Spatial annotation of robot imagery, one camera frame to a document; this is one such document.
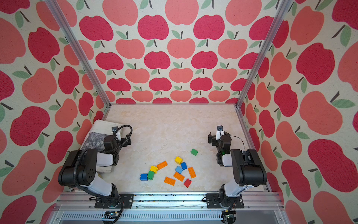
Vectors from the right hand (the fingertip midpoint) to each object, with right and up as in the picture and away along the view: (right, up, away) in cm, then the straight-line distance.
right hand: (219, 135), depth 94 cm
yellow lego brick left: (-44, -20, -9) cm, 49 cm away
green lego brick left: (-45, -23, -11) cm, 52 cm away
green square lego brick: (-18, -11, 0) cm, 21 cm away
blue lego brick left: (-49, -24, -12) cm, 56 cm away
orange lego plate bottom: (-33, -25, -13) cm, 44 cm away
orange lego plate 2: (-39, -18, -7) cm, 43 cm away
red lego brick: (-23, -26, -13) cm, 37 cm away
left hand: (-67, 0, +1) cm, 67 cm away
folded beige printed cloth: (-85, +3, 0) cm, 85 cm away
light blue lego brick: (-28, -21, -8) cm, 36 cm away
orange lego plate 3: (-28, -23, -11) cm, 38 cm away
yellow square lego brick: (-28, -15, -6) cm, 33 cm away
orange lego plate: (-20, -22, -10) cm, 31 cm away
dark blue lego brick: (-25, -19, -7) cm, 32 cm away
